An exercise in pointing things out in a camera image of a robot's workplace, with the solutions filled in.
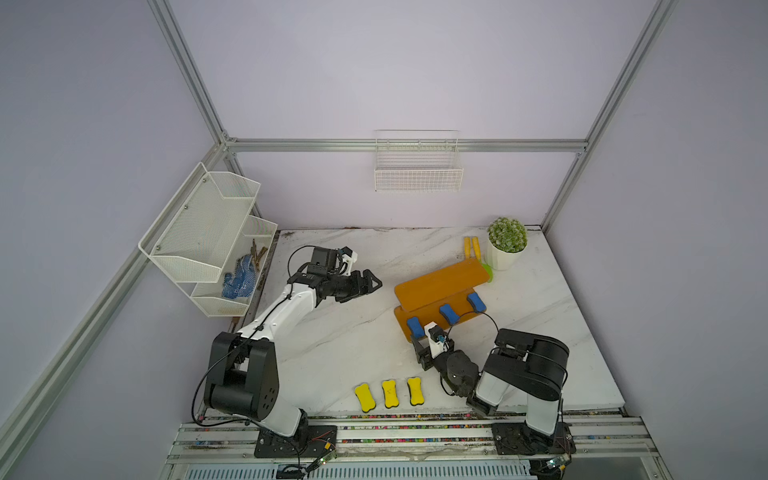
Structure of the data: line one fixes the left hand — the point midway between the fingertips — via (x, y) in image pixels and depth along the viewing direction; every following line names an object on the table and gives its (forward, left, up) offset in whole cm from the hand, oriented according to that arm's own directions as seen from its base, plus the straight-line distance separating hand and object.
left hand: (370, 290), depth 86 cm
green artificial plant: (+23, -46, 0) cm, 51 cm away
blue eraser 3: (+4, -35, -13) cm, 37 cm away
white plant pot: (+18, -44, -8) cm, 48 cm away
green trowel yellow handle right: (+28, -39, -13) cm, 50 cm away
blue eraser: (-6, -14, -11) cm, 19 cm away
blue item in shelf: (+2, +39, 0) cm, 39 cm away
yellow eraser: (-26, -6, -13) cm, 30 cm away
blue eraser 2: (-1, -25, -13) cm, 29 cm away
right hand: (-9, -15, -11) cm, 20 cm away
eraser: (-24, -13, -13) cm, 31 cm away
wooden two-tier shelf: (-2, -15, -2) cm, 15 cm away
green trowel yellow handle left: (+29, -36, -13) cm, 47 cm away
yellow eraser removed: (-25, +1, -14) cm, 29 cm away
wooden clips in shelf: (+13, +38, 0) cm, 40 cm away
